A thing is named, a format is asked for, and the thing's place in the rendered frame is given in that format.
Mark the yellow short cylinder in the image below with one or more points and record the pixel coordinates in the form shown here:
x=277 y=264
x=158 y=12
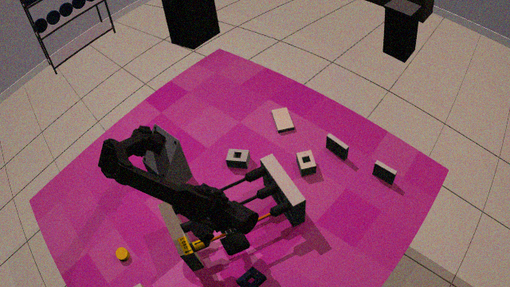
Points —
x=122 y=254

